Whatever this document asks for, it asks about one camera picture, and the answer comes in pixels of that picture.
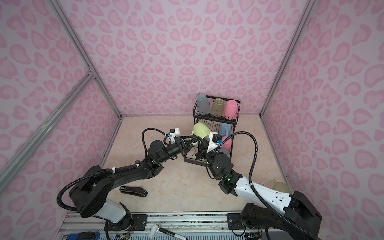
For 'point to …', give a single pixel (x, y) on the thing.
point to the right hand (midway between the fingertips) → (197, 138)
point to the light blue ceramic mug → (225, 129)
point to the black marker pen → (156, 227)
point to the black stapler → (133, 190)
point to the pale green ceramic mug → (201, 130)
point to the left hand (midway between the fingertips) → (198, 139)
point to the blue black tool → (83, 235)
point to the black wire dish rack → (214, 119)
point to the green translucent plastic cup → (218, 107)
